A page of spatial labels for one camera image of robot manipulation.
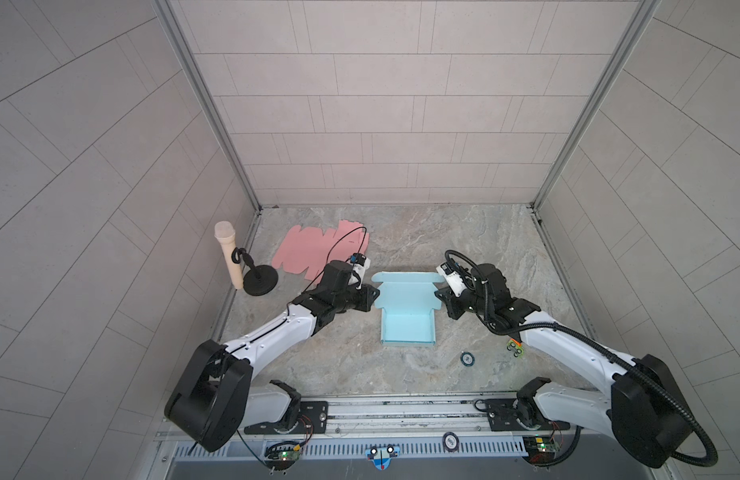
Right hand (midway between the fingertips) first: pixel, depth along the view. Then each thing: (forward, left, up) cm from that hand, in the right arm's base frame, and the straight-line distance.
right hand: (435, 294), depth 82 cm
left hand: (+2, +14, +1) cm, 14 cm away
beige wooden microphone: (+11, +53, +19) cm, 58 cm away
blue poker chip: (-15, -7, -10) cm, 19 cm away
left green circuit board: (-34, +39, -7) cm, 52 cm away
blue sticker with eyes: (-34, +17, -8) cm, 39 cm away
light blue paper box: (-1, +8, -1) cm, 8 cm away
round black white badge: (-33, +1, -10) cm, 34 cm away
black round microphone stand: (+11, +53, -5) cm, 54 cm away
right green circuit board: (-35, -19, -11) cm, 42 cm away
